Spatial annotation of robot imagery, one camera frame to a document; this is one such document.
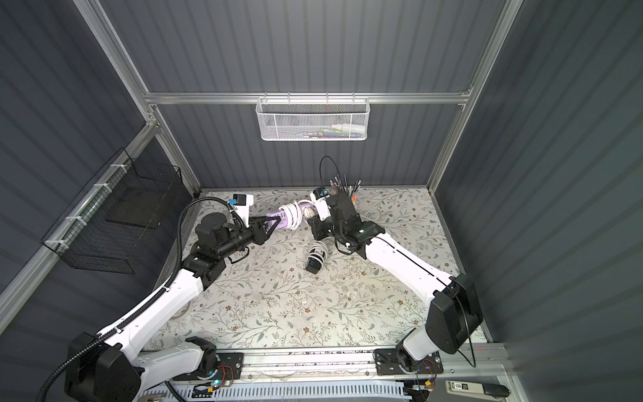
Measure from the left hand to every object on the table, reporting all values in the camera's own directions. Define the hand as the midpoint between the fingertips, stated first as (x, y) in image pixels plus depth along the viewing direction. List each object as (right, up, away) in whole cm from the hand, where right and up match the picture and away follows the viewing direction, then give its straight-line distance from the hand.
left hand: (278, 220), depth 73 cm
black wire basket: (-49, -1, 0) cm, 49 cm away
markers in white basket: (+19, +33, +19) cm, 43 cm away
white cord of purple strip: (+4, +2, +2) cm, 5 cm away
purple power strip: (+1, -1, +1) cm, 2 cm away
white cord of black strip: (+12, -11, +21) cm, 26 cm away
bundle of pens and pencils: (+20, +13, +32) cm, 40 cm away
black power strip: (+10, -17, +16) cm, 25 cm away
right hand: (+10, 0, +6) cm, 12 cm away
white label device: (+55, -46, -6) cm, 72 cm away
